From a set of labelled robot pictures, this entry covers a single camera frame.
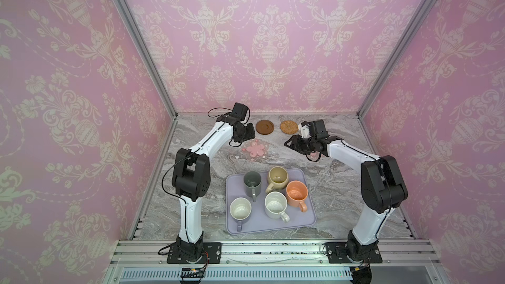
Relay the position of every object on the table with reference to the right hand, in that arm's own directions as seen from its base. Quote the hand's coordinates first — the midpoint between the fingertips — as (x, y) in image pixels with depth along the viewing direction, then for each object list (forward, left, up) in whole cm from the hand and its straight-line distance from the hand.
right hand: (288, 144), depth 94 cm
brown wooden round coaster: (+20, +10, -9) cm, 25 cm away
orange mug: (-20, -2, -9) cm, 22 cm away
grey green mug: (-16, +18, -9) cm, 26 cm away
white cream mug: (-25, +8, -10) cm, 28 cm away
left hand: (+4, +17, +3) cm, 17 cm away
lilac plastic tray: (-32, +16, -11) cm, 37 cm away
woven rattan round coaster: (+20, -4, -11) cm, 23 cm away
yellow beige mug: (-13, +6, -8) cm, 17 cm away
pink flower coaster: (+5, +16, -10) cm, 20 cm away
